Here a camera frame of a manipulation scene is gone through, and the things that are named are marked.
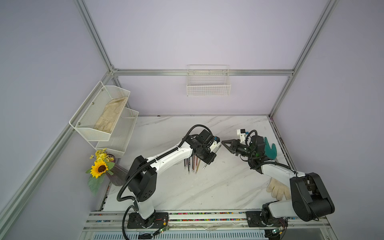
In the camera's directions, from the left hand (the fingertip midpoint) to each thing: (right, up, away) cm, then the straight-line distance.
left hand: (211, 161), depth 82 cm
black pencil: (-13, -5, +11) cm, 18 cm away
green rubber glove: (+42, +2, +18) cm, 46 cm away
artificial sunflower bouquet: (-51, +2, -15) cm, 53 cm away
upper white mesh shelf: (-62, +24, -4) cm, 66 cm away
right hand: (+7, +9, +1) cm, 11 cm away
